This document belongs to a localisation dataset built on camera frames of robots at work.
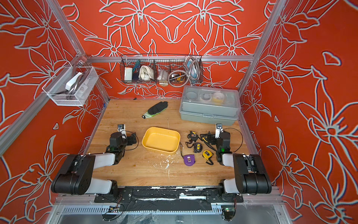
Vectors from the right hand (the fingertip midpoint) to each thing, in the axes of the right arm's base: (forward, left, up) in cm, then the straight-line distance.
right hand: (214, 130), depth 92 cm
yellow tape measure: (-15, +6, -5) cm, 17 cm away
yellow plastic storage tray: (-4, +37, -6) cm, 38 cm away
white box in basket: (+27, +59, +26) cm, 70 cm away
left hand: (-2, +59, -1) cm, 59 cm away
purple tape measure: (-19, +18, -4) cm, 26 cm away
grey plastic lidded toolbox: (+12, +4, +12) cm, 17 cm away
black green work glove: (+22, +44, -5) cm, 49 cm away
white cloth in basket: (+27, +46, +27) cm, 60 cm away
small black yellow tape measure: (-11, +12, -4) cm, 17 cm away
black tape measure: (-3, +7, -4) cm, 9 cm away
